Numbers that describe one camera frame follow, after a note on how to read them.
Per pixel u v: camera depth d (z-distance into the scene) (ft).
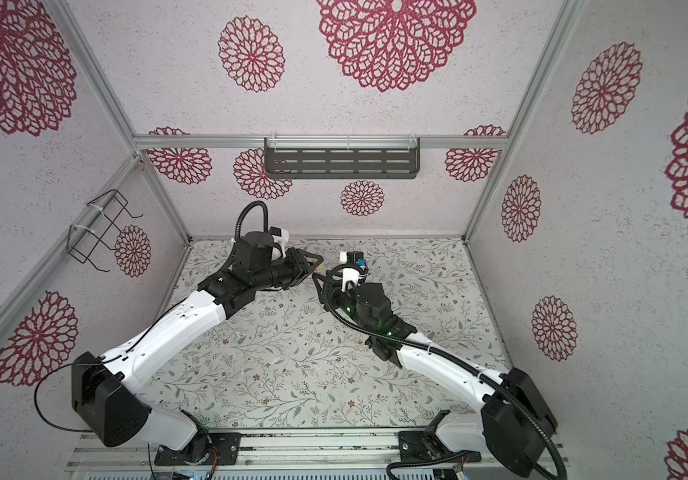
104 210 2.59
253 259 1.82
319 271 2.39
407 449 2.44
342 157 3.03
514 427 1.32
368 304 1.83
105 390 1.30
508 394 1.34
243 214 1.85
